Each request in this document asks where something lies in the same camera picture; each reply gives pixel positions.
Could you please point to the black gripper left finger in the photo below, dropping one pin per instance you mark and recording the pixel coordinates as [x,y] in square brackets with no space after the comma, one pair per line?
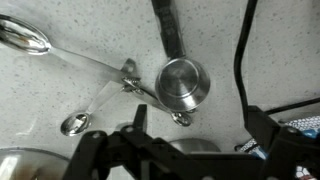
[133,156]

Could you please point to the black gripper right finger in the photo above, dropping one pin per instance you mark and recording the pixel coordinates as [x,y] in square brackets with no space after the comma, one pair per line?
[286,150]

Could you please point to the silver round measuring spoon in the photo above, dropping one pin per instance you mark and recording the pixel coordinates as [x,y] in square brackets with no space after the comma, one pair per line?
[181,83]

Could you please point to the tiny silver measuring spoon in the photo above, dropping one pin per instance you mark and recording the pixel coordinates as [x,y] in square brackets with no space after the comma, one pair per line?
[181,119]

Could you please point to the small oval measuring spoon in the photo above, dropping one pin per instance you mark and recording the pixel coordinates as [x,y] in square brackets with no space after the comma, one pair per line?
[75,124]

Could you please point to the large oval measuring spoon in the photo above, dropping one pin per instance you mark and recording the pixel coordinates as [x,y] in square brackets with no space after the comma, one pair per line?
[23,36]

